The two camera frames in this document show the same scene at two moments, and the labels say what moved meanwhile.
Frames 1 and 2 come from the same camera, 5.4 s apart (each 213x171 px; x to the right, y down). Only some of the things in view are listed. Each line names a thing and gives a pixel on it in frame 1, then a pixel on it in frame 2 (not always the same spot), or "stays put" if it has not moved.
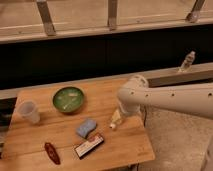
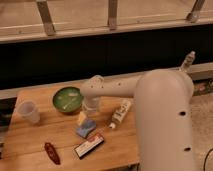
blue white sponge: x=88 y=125 stays put
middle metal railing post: x=112 y=14 stays put
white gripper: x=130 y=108 -> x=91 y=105
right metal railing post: x=194 y=15 stays put
